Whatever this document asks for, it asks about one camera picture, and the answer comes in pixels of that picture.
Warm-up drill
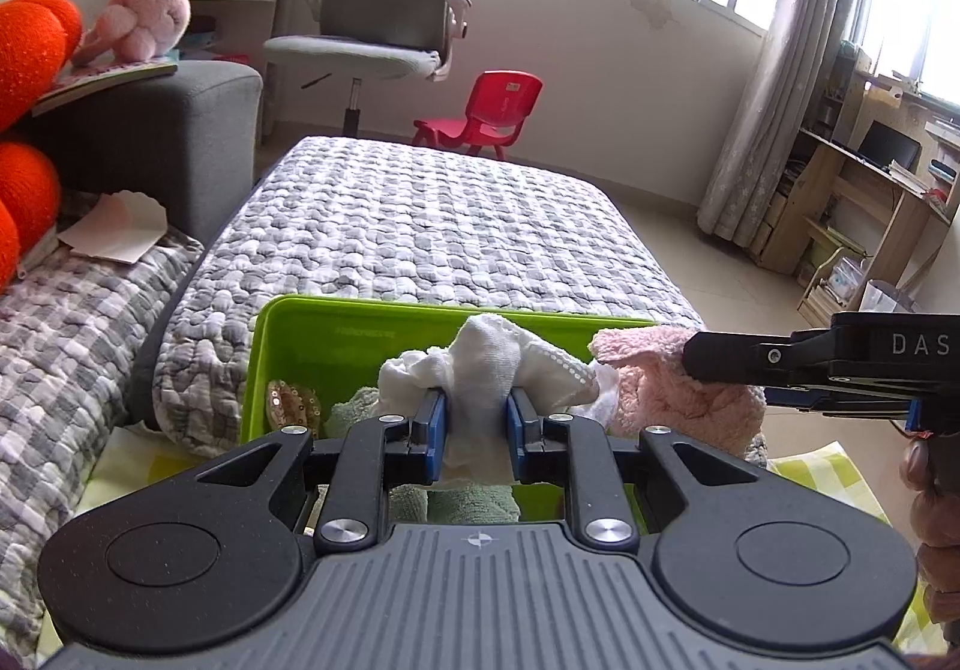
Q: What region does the grey office chair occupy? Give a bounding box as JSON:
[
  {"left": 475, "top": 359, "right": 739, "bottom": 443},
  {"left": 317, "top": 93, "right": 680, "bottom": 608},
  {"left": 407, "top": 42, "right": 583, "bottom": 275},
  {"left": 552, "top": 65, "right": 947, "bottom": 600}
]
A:
[{"left": 262, "top": 0, "right": 485, "bottom": 138}]

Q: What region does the white cloth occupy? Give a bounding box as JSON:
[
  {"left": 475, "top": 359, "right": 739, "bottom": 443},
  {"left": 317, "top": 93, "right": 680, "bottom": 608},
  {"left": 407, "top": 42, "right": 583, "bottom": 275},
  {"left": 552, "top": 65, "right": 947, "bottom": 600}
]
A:
[{"left": 377, "top": 349, "right": 451, "bottom": 427}]

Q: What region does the green plastic tray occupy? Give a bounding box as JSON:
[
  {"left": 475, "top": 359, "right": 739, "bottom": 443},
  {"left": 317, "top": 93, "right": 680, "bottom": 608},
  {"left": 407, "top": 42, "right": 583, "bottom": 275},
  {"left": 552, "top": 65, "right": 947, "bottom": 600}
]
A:
[{"left": 240, "top": 295, "right": 661, "bottom": 536}]

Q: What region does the green towel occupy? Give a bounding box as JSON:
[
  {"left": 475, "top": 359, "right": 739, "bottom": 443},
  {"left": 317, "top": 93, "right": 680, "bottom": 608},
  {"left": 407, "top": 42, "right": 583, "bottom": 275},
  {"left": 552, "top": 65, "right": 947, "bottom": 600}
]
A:
[{"left": 324, "top": 385, "right": 522, "bottom": 528}]

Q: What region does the wooden desk with shelves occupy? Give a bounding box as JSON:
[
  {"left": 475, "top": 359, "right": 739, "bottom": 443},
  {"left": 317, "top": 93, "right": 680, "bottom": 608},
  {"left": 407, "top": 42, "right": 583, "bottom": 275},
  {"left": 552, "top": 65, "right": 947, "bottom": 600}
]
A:
[{"left": 750, "top": 50, "right": 960, "bottom": 311}]

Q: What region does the flat book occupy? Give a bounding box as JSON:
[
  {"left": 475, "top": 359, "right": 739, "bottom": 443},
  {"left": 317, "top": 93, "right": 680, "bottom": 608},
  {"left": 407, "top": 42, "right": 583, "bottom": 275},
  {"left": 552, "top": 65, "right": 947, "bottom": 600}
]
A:
[{"left": 30, "top": 58, "right": 181, "bottom": 118}]

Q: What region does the grey quilted ottoman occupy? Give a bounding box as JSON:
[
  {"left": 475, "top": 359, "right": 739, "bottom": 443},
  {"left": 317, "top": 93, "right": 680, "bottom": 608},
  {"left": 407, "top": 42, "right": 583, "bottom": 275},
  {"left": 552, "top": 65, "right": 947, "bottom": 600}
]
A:
[{"left": 150, "top": 136, "right": 706, "bottom": 453}]

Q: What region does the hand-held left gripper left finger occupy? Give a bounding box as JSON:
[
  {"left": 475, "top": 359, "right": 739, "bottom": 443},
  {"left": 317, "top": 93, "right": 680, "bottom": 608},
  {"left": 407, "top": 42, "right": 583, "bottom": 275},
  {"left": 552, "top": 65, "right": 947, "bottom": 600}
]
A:
[{"left": 199, "top": 388, "right": 451, "bottom": 555}]

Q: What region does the white sock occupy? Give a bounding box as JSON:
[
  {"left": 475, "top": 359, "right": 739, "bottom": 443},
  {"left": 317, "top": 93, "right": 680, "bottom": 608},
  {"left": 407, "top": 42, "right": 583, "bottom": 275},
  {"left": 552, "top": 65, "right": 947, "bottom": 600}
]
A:
[{"left": 431, "top": 313, "right": 620, "bottom": 487}]

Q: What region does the side window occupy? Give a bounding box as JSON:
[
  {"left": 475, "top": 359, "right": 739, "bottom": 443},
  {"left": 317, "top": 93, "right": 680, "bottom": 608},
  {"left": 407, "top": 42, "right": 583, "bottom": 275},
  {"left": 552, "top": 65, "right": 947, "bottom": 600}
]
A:
[{"left": 855, "top": 0, "right": 960, "bottom": 116}]

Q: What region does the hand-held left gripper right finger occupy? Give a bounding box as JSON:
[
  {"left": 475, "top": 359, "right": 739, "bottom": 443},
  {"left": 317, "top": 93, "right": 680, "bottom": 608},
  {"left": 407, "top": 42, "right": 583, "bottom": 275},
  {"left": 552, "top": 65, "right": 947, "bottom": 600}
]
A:
[{"left": 506, "top": 391, "right": 758, "bottom": 555}]

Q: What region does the brown round pad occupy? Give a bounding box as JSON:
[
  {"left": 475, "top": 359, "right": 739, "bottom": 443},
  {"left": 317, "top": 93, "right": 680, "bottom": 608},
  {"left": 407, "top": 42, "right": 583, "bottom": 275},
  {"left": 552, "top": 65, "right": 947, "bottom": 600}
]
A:
[{"left": 268, "top": 379, "right": 327, "bottom": 438}]

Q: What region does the white paper bag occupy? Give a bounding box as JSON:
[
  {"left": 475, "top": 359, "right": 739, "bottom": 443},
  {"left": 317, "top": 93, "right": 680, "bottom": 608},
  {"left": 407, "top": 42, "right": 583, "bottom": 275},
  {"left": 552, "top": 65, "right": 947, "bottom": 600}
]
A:
[{"left": 859, "top": 278, "right": 920, "bottom": 315}]

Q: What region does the white scalloped paper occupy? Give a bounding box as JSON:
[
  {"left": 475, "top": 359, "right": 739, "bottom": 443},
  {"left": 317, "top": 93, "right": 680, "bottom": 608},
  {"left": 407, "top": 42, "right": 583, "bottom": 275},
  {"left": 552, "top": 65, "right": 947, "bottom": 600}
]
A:
[{"left": 56, "top": 190, "right": 170, "bottom": 264}]

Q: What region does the wooden magazine rack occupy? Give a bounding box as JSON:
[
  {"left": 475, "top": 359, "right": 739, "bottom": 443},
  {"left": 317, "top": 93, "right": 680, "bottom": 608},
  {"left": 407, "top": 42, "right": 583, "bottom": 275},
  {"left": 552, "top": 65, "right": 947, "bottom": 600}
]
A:
[{"left": 795, "top": 227, "right": 875, "bottom": 326}]

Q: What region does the grey curtain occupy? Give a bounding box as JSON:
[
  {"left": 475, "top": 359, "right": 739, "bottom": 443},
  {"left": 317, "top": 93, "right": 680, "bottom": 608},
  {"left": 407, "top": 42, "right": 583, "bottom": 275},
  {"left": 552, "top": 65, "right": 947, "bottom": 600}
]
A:
[{"left": 697, "top": 0, "right": 875, "bottom": 243}]

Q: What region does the red plastic child chair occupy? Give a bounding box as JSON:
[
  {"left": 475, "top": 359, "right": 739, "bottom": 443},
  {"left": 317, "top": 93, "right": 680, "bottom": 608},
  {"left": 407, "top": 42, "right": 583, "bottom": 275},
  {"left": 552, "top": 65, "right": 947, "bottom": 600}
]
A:
[{"left": 411, "top": 70, "right": 545, "bottom": 164}]

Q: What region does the pink fluffy cloth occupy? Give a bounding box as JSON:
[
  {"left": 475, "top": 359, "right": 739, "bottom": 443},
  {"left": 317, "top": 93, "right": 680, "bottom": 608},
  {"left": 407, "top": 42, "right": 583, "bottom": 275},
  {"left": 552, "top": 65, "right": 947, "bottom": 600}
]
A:
[{"left": 587, "top": 326, "right": 770, "bottom": 465}]

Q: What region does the grey sofa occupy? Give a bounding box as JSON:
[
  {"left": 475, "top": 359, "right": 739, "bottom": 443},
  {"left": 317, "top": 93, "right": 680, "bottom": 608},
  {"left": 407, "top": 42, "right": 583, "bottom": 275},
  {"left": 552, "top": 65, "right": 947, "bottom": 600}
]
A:
[{"left": 19, "top": 61, "right": 263, "bottom": 251}]

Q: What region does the black laptop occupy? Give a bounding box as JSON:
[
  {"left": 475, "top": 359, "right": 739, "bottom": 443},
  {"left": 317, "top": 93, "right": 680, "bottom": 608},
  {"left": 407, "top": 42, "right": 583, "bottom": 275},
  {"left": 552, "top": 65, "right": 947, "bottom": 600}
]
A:
[{"left": 855, "top": 118, "right": 922, "bottom": 172}]

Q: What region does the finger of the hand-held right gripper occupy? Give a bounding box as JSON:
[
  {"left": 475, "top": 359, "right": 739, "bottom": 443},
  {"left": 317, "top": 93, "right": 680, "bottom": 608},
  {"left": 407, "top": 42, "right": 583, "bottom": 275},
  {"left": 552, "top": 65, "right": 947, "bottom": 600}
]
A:
[
  {"left": 686, "top": 328, "right": 833, "bottom": 386},
  {"left": 765, "top": 385, "right": 923, "bottom": 432}
]

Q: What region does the pink plush toy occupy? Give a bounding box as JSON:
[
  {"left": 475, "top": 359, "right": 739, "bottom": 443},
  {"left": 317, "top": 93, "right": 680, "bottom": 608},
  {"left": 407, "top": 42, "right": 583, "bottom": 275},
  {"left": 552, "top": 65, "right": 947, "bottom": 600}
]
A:
[{"left": 71, "top": 0, "right": 192, "bottom": 67}]

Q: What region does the person's right hand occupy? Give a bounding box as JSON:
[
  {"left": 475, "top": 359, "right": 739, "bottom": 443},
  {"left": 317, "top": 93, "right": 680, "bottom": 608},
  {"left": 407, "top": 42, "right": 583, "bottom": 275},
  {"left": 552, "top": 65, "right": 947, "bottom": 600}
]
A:
[{"left": 900, "top": 439, "right": 960, "bottom": 641}]

